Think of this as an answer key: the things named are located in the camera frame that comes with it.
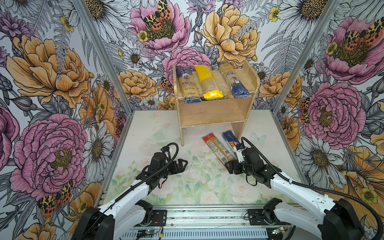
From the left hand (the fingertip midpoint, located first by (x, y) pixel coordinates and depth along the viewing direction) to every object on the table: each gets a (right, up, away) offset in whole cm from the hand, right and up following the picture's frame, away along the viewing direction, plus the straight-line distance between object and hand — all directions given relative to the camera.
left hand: (181, 167), depth 85 cm
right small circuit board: (+47, -26, -13) cm, 55 cm away
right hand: (+28, 0, -1) cm, 28 cm away
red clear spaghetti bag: (+23, +9, +12) cm, 27 cm away
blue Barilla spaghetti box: (+31, +14, +15) cm, 37 cm away
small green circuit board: (-13, -26, -13) cm, 32 cm away
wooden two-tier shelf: (+30, +33, +9) cm, 45 cm away
